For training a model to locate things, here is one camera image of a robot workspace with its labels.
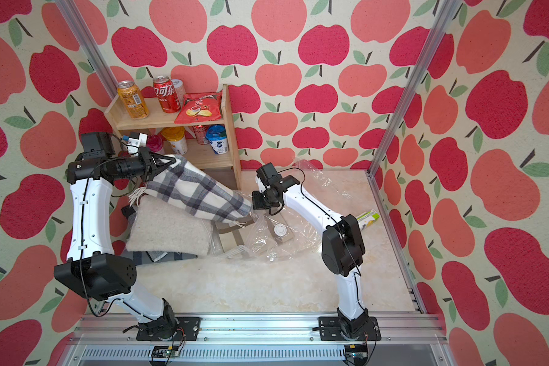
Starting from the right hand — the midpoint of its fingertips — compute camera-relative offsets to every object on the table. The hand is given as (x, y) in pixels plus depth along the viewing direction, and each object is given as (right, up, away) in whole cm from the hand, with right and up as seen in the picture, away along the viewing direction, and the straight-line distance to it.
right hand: (256, 207), depth 89 cm
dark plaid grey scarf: (-42, -19, -3) cm, 46 cm away
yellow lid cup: (-33, +29, +2) cm, 44 cm away
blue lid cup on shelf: (-17, +29, +4) cm, 34 cm away
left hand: (-24, +15, -20) cm, 34 cm away
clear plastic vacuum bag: (+13, -11, +4) cm, 18 cm away
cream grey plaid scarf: (-23, +10, -16) cm, 30 cm away
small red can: (-25, +32, +9) cm, 42 cm away
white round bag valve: (+9, -10, +4) cm, 14 cm away
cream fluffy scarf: (-37, -7, -2) cm, 38 cm away
